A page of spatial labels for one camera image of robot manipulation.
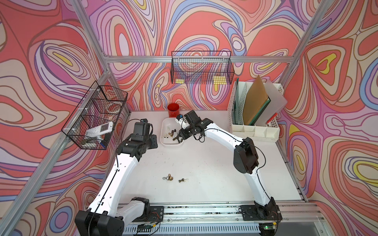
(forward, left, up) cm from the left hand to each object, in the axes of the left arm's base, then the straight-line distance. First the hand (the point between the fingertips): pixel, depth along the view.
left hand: (153, 139), depth 78 cm
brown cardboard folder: (+36, -66, 0) cm, 75 cm away
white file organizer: (+18, -77, -19) cm, 81 cm away
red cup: (+34, -8, -11) cm, 36 cm away
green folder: (+26, -51, -4) cm, 58 cm away
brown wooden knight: (+14, -11, -19) cm, 26 cm away
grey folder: (+21, -72, +8) cm, 75 cm away
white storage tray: (+23, -4, -20) cm, 31 cm away
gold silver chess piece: (-13, -7, -20) cm, 25 cm away
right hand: (+9, -14, -11) cm, 20 cm away
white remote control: (-2, +20, +11) cm, 23 cm away
